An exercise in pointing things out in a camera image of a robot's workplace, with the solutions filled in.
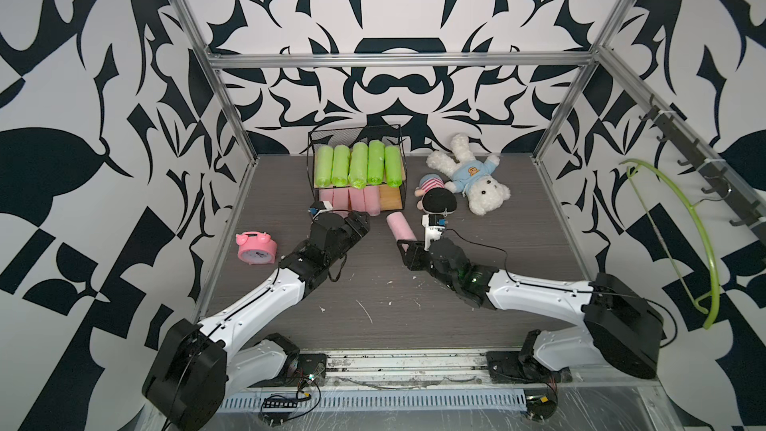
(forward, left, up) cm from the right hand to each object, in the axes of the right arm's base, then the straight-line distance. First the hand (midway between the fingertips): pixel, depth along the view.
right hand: (401, 239), depth 82 cm
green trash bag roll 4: (+19, +7, +7) cm, 22 cm away
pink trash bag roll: (+21, +24, -7) cm, 33 cm away
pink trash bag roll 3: (+18, +13, -7) cm, 24 cm away
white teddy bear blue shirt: (+25, -26, -6) cm, 37 cm away
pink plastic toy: (0, +41, -5) cm, 41 cm away
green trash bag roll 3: (+17, +12, +7) cm, 22 cm away
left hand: (+5, +11, +4) cm, 12 cm away
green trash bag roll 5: (+21, +2, +6) cm, 22 cm away
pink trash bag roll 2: (+18, +19, -8) cm, 27 cm away
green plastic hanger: (-21, -58, +11) cm, 63 cm away
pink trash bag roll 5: (+3, 0, +1) cm, 3 cm away
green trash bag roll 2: (+22, +18, +6) cm, 29 cm away
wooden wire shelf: (+22, +2, -12) cm, 25 cm away
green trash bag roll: (+22, +23, +6) cm, 32 cm away
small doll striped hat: (+20, -13, -9) cm, 26 cm away
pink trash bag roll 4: (+19, +9, -8) cm, 22 cm away
